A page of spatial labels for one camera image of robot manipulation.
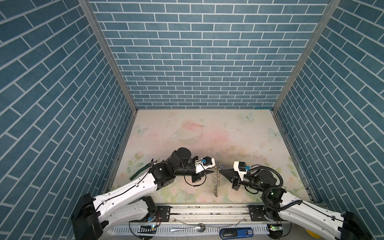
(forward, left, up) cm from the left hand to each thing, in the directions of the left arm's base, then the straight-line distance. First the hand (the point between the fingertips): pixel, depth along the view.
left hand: (212, 169), depth 69 cm
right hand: (0, -4, 0) cm, 4 cm away
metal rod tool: (-21, +5, -18) cm, 28 cm away
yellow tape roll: (-25, -36, -1) cm, 43 cm away
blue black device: (-23, -6, -14) cm, 28 cm away
